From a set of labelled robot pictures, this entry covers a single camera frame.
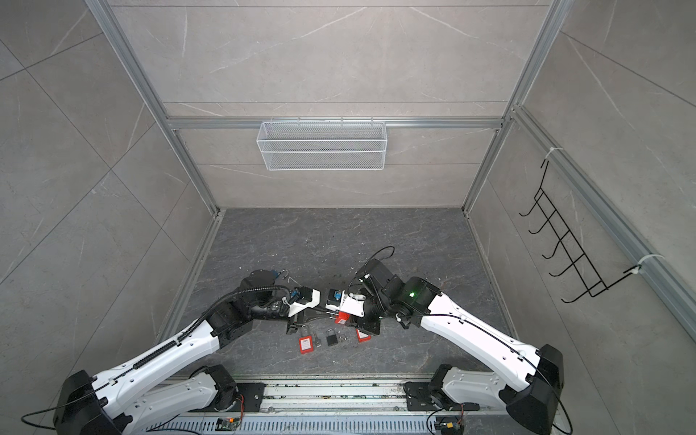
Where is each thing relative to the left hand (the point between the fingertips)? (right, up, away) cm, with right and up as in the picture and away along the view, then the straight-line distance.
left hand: (328, 306), depth 68 cm
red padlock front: (+9, -14, +14) cm, 22 cm away
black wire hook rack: (+62, +10, -4) cm, 63 cm away
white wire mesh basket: (-5, +52, +32) cm, 61 cm away
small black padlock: (-1, -14, +16) cm, 21 cm away
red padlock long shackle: (+4, -2, -2) cm, 5 cm away
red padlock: (-8, -16, +14) cm, 22 cm away
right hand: (+5, -2, +3) cm, 7 cm away
